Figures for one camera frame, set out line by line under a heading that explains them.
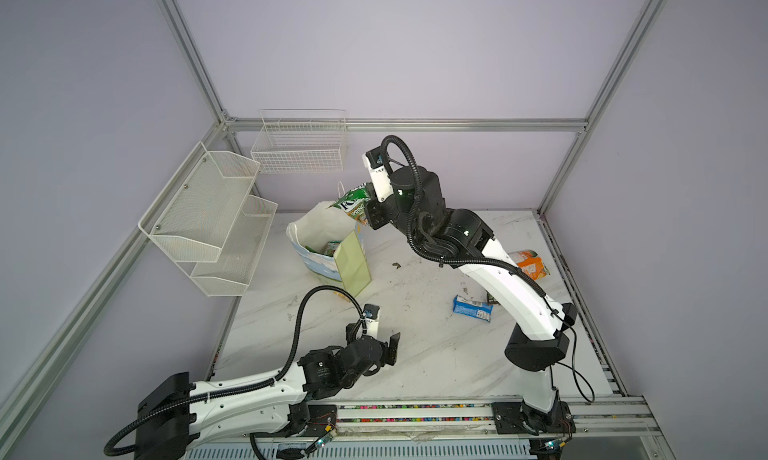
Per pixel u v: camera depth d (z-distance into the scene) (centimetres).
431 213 43
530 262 101
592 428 74
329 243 99
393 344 70
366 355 57
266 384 50
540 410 62
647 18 72
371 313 67
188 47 75
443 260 42
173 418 41
